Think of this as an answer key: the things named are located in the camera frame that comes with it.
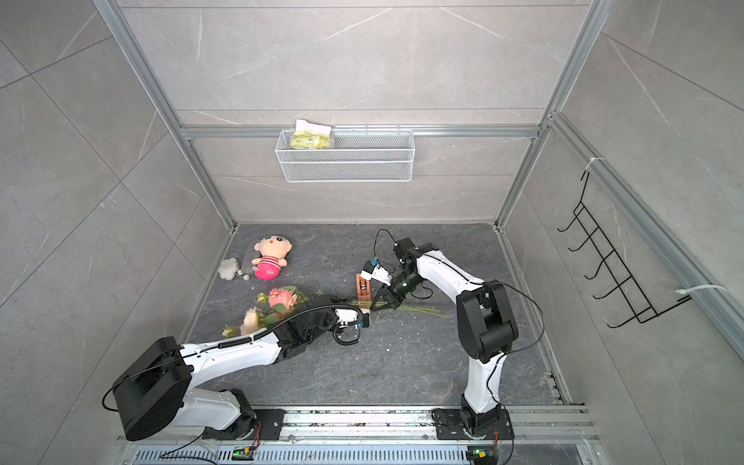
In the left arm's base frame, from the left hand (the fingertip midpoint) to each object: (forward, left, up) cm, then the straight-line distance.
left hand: (349, 292), depth 83 cm
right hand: (-3, -9, -4) cm, 10 cm away
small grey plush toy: (+18, +45, -11) cm, 50 cm away
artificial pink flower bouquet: (-3, +20, +2) cm, 21 cm away
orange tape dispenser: (+7, -4, -10) cm, 12 cm away
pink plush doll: (+22, +29, -6) cm, 37 cm away
